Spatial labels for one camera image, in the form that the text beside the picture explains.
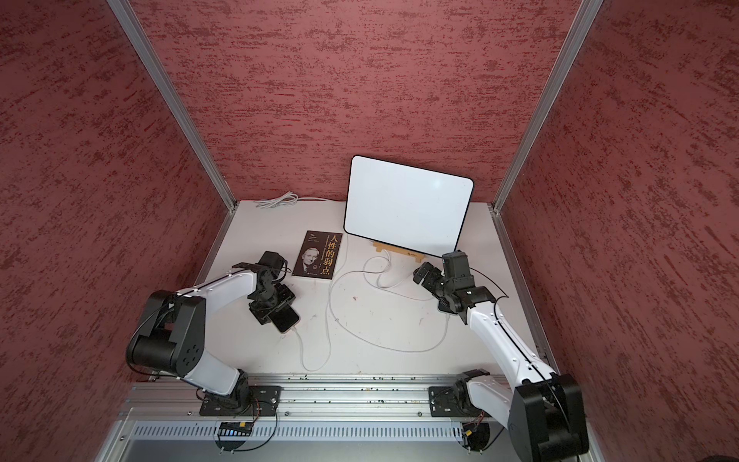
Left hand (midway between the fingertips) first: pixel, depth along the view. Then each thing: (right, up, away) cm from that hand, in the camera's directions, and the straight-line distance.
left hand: (283, 313), depth 90 cm
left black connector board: (-6, -25, -17) cm, 31 cm away
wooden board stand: (+31, +21, +12) cm, 40 cm away
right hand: (+44, +11, -5) cm, 45 cm away
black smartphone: (+2, 0, -5) cm, 5 cm away
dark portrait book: (+8, +17, +13) cm, 23 cm away
